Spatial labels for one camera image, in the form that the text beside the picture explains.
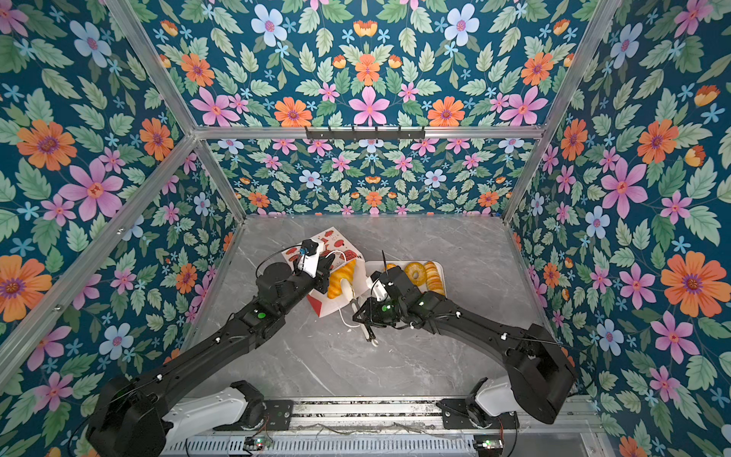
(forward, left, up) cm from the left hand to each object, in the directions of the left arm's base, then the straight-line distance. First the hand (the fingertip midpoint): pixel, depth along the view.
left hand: (335, 249), depth 73 cm
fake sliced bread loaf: (+5, -31, -26) cm, 41 cm away
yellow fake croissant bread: (+2, 0, -14) cm, 14 cm away
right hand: (-13, -4, -14) cm, 19 cm away
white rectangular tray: (+13, -13, -28) cm, 33 cm away
